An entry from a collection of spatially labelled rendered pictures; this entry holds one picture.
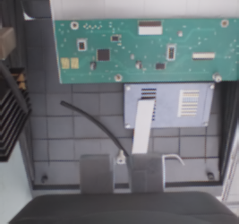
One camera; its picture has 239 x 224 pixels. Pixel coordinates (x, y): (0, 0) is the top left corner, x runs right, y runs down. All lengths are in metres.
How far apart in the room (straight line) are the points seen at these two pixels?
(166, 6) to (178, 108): 0.10
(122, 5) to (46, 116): 0.14
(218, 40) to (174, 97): 0.07
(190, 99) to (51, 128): 0.14
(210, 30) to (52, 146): 0.19
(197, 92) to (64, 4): 0.14
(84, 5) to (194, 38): 0.09
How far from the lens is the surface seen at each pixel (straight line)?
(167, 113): 0.30
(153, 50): 0.26
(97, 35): 0.25
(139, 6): 0.26
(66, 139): 0.33
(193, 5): 0.26
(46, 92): 0.32
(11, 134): 0.20
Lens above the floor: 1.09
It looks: level
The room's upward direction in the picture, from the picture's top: 89 degrees clockwise
